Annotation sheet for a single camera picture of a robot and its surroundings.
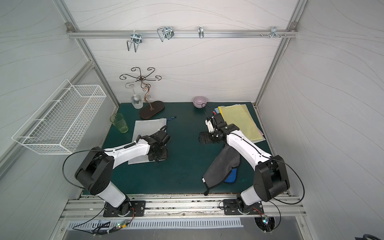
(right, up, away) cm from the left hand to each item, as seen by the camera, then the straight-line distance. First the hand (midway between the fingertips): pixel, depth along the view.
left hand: (163, 157), depth 89 cm
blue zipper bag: (-16, +17, +18) cm, 29 cm away
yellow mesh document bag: (+55, +26, +29) cm, 67 cm away
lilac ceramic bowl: (+23, +37, +30) cm, 53 cm away
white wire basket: (-44, +19, -24) cm, 54 cm away
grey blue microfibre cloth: (+36, -5, -4) cm, 37 cm away
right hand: (+26, +12, -3) cm, 29 cm away
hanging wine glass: (-18, +35, +5) cm, 39 cm away
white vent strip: (+1, -27, -19) cm, 33 cm away
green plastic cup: (-30, +22, +6) cm, 38 cm away
